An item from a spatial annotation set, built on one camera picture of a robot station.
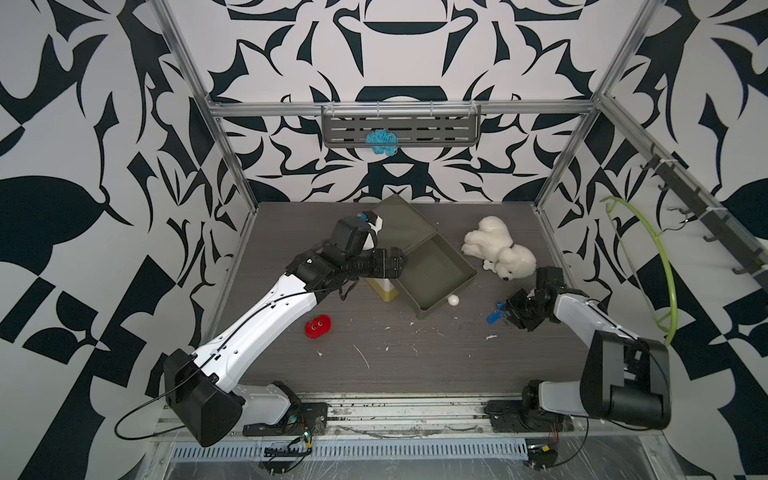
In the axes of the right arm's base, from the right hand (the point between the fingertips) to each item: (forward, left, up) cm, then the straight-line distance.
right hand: (504, 303), depth 91 cm
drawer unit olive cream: (+19, +29, +13) cm, 37 cm away
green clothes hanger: (-16, -25, +21) cm, 37 cm away
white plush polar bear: (+19, +1, +6) cm, 20 cm away
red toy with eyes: (-7, +55, 0) cm, 55 cm away
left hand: (+2, +34, +24) cm, 41 cm away
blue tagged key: (-3, +3, -3) cm, 5 cm away
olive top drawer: (+8, +21, +6) cm, 23 cm away
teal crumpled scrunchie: (+39, +36, +31) cm, 61 cm away
